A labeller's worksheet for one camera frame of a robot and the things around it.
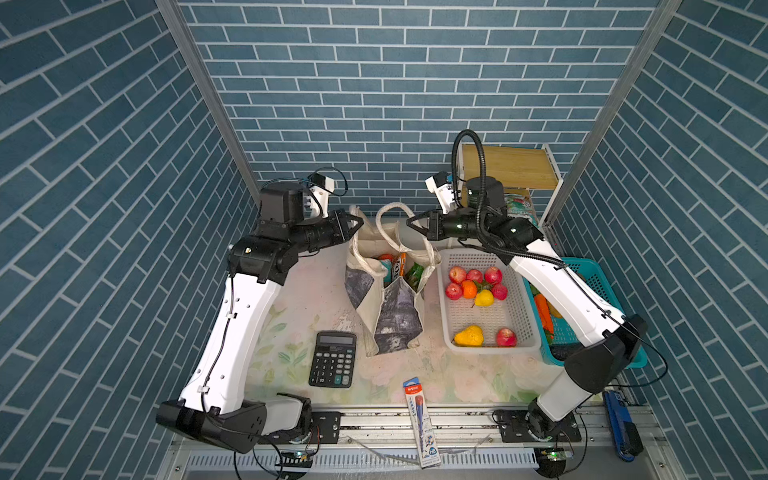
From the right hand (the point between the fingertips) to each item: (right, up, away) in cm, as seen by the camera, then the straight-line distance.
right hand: (405, 219), depth 69 cm
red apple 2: (+16, -21, +25) cm, 36 cm away
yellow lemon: (+26, -23, +24) cm, 42 cm away
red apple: (+29, -33, +15) cm, 46 cm away
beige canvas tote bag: (-3, -25, +8) cm, 26 cm away
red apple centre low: (+24, -16, +30) cm, 41 cm away
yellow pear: (+19, -32, +15) cm, 40 cm away
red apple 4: (+31, -21, +25) cm, 45 cm away
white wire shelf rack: (+35, +18, +22) cm, 45 cm away
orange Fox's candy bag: (0, -12, +23) cm, 26 cm away
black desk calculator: (-20, -38, +14) cm, 45 cm away
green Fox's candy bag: (+39, +7, +30) cm, 50 cm away
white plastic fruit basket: (+17, -28, +24) cm, 41 cm away
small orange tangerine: (+21, -20, +25) cm, 38 cm away
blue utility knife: (+53, -51, +1) cm, 73 cm away
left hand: (-9, -1, -5) cm, 10 cm away
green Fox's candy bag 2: (-5, -11, +25) cm, 28 cm away
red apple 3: (+18, -16, +29) cm, 37 cm away
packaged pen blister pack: (+4, -52, +3) cm, 52 cm away
